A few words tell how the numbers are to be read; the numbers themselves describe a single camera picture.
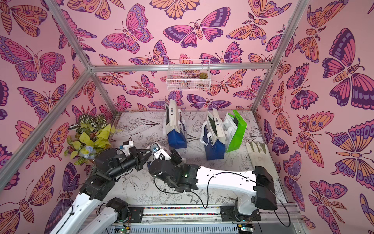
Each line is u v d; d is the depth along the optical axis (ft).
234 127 2.58
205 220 2.39
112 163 1.72
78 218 1.45
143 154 2.16
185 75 3.18
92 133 2.76
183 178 1.55
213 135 2.49
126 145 2.16
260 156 3.02
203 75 3.02
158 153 1.82
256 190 1.30
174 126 2.58
